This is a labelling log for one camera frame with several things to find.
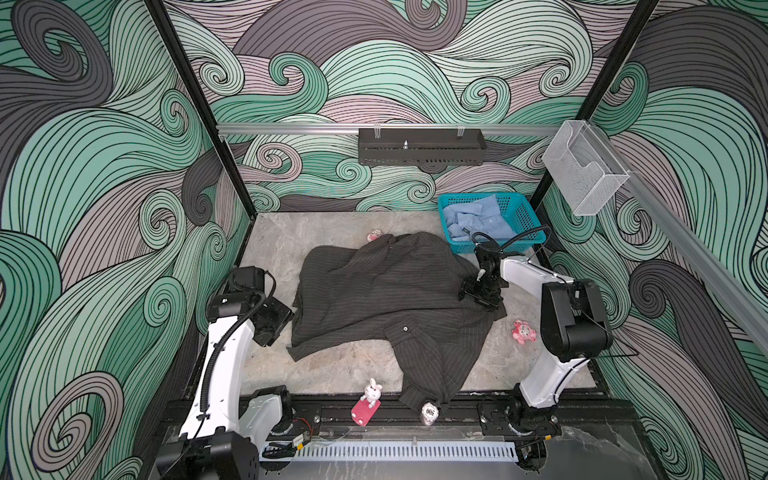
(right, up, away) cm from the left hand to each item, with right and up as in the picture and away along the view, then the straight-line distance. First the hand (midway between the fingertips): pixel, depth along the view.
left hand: (288, 317), depth 77 cm
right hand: (+53, +1, +17) cm, 56 cm away
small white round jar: (+36, -21, -8) cm, 42 cm away
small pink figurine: (+22, +22, +34) cm, 46 cm away
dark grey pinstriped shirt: (+33, +5, +21) cm, 39 cm away
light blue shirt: (+57, +28, +34) cm, 72 cm away
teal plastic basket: (+78, +33, +40) cm, 94 cm away
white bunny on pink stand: (+20, -22, -4) cm, 30 cm away
